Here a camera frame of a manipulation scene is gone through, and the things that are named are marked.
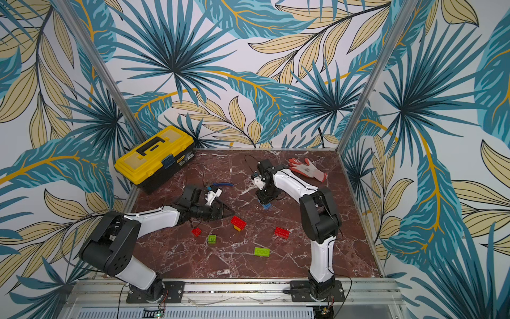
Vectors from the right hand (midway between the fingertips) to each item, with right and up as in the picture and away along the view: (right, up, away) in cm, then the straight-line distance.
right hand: (265, 199), depth 94 cm
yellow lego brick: (-13, -12, -7) cm, 19 cm away
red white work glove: (+24, +15, +17) cm, 33 cm away
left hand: (-16, -6, -9) cm, 19 cm away
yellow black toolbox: (-53, +16, -4) cm, 56 cm away
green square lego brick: (-23, -16, -8) cm, 30 cm away
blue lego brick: (+1, -3, -3) cm, 4 cm away
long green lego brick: (-2, -21, -11) cm, 23 cm away
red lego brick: (-12, -9, -8) cm, 17 cm away
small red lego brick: (-31, -13, -6) cm, 34 cm away
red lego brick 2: (+7, -14, -6) cm, 17 cm away
